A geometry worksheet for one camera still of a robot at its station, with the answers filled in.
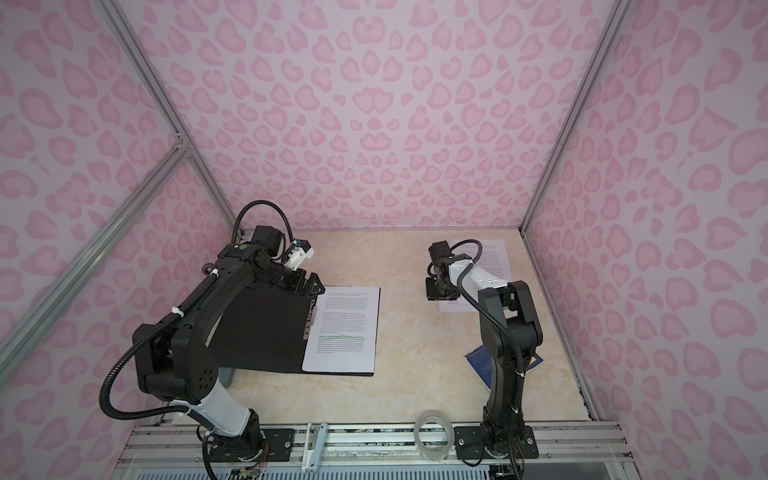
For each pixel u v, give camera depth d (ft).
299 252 2.59
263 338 2.97
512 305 1.85
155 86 2.63
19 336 1.68
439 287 2.81
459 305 3.24
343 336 3.01
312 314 3.12
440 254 2.63
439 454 2.31
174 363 1.46
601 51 2.45
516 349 1.65
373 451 2.39
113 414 1.32
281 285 2.42
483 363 2.83
